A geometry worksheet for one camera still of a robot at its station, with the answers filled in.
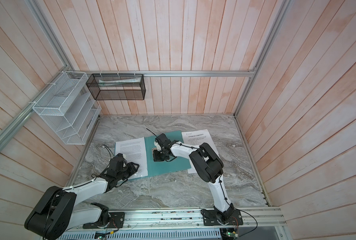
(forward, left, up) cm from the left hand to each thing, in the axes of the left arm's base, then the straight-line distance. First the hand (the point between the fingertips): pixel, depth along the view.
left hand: (138, 169), depth 90 cm
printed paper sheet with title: (+24, -37, -2) cm, 44 cm away
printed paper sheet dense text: (+14, +5, -2) cm, 15 cm away
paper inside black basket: (+41, +19, +34) cm, 57 cm away
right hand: (+7, -9, -1) cm, 12 cm away
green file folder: (+1, -11, 0) cm, 11 cm away
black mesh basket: (+51, +19, +24) cm, 60 cm away
